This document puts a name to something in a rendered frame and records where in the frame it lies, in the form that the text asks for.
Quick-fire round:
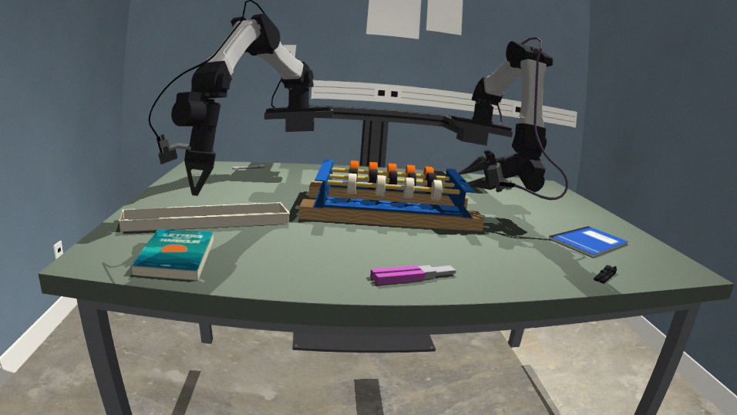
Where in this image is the teal paperback book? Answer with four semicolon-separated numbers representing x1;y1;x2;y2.
130;229;214;281

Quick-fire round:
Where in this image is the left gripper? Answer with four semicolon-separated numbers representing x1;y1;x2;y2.
459;150;517;190

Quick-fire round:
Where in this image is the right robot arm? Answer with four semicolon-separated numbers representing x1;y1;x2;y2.
171;14;331;131

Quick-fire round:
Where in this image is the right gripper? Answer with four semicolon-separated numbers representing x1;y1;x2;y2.
160;126;216;196

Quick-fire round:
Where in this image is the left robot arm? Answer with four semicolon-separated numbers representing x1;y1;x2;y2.
451;41;553;192

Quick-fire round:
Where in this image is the light brown wooden block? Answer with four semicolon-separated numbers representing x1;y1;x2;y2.
299;199;484;231
308;181;455;206

